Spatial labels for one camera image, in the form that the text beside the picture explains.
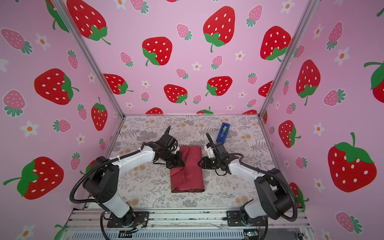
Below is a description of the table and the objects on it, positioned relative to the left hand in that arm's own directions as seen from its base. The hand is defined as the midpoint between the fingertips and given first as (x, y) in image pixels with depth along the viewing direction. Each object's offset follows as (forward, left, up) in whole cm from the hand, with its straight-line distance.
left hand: (186, 164), depth 84 cm
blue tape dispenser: (+26, -24, -3) cm, 36 cm away
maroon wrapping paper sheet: (-7, -1, -2) cm, 8 cm away
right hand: (+1, -7, -2) cm, 7 cm away
